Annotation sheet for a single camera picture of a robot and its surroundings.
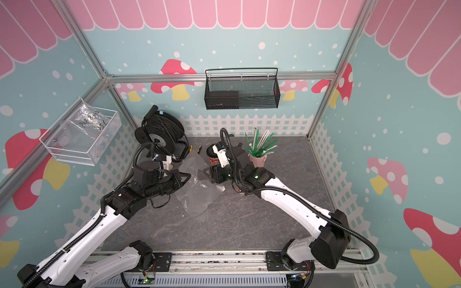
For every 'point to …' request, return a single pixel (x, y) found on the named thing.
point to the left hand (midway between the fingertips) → (192, 178)
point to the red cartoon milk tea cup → (213, 156)
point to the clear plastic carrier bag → (198, 192)
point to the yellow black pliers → (191, 149)
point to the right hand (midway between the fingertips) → (210, 168)
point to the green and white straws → (261, 143)
